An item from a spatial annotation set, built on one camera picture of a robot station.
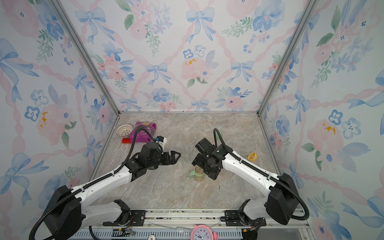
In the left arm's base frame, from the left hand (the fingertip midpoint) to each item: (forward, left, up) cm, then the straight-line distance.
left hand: (176, 154), depth 81 cm
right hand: (-7, -12, -2) cm, 15 cm away
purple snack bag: (+17, +24, -7) cm, 30 cm away
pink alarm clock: (-34, -14, -12) cm, 39 cm away
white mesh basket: (+26, +40, -11) cm, 49 cm away
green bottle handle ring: (-8, -9, -5) cm, 13 cm away
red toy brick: (+17, +37, -12) cm, 42 cm away
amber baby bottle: (-11, -12, +5) cm, 17 cm away
